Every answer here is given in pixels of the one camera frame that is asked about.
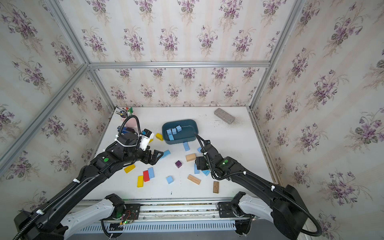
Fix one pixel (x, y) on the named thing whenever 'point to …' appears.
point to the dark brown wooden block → (216, 187)
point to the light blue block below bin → (186, 146)
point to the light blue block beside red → (151, 172)
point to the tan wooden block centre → (191, 157)
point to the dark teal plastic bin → (188, 127)
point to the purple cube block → (178, 164)
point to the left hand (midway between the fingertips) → (156, 150)
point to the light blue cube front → (169, 179)
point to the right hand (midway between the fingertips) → (204, 160)
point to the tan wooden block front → (194, 179)
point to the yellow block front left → (140, 181)
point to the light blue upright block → (196, 171)
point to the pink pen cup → (124, 112)
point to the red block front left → (146, 176)
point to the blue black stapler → (125, 130)
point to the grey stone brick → (224, 116)
